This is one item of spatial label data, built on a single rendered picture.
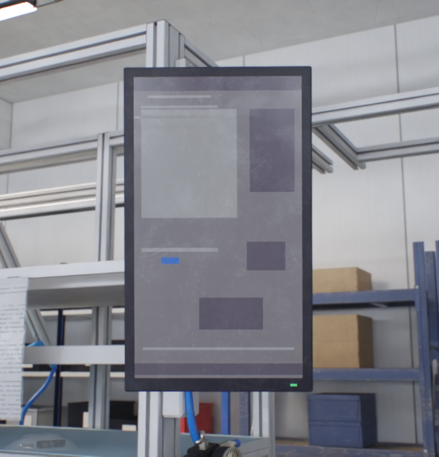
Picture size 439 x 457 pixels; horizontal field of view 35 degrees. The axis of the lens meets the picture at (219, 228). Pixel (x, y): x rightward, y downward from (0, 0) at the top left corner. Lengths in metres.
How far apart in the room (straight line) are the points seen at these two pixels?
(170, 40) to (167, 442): 0.83
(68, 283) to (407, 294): 2.82
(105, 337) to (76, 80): 4.13
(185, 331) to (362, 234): 3.75
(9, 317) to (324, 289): 2.98
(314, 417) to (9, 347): 2.99
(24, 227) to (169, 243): 5.19
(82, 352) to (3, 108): 5.13
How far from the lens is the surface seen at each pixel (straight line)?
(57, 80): 6.10
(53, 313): 5.19
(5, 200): 3.18
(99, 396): 2.14
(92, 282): 1.59
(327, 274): 4.35
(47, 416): 5.40
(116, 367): 4.91
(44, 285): 1.67
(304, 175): 1.10
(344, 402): 4.30
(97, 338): 2.16
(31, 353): 1.68
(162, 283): 1.10
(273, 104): 1.11
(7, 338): 1.59
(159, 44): 1.53
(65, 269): 1.52
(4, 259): 2.70
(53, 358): 1.64
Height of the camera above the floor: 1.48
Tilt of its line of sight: 11 degrees up
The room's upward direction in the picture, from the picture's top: straight up
